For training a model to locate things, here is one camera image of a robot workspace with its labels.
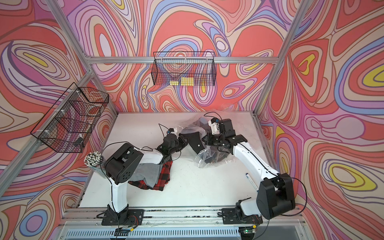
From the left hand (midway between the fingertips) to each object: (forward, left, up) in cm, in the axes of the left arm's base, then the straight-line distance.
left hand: (193, 139), depth 94 cm
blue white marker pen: (-22, -33, -8) cm, 41 cm away
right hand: (-8, -6, +8) cm, 13 cm away
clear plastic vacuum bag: (-12, -13, +2) cm, 18 cm away
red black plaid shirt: (-23, +17, -7) cm, 29 cm away
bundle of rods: (-20, +49, +8) cm, 54 cm away
